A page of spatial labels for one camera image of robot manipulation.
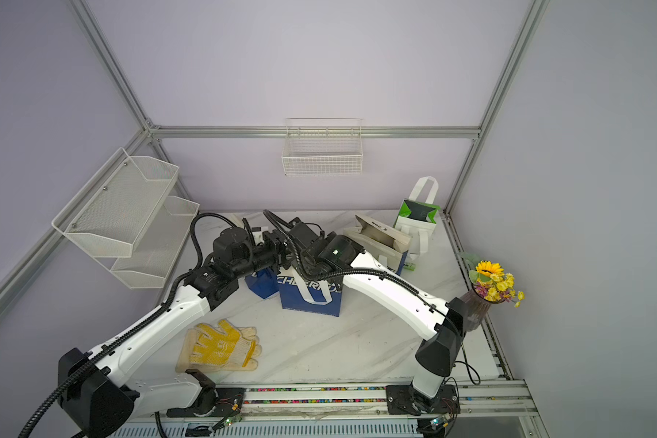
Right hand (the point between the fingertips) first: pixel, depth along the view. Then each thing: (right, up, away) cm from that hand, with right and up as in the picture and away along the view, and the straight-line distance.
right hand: (324, 256), depth 75 cm
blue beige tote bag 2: (-8, -11, +3) cm, 14 cm away
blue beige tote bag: (-21, -10, +15) cm, 28 cm away
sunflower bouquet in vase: (+44, -7, -4) cm, 45 cm away
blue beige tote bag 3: (+17, +3, 0) cm, 18 cm away
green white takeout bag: (+29, +11, +8) cm, 31 cm away
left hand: (-5, +4, -5) cm, 8 cm away
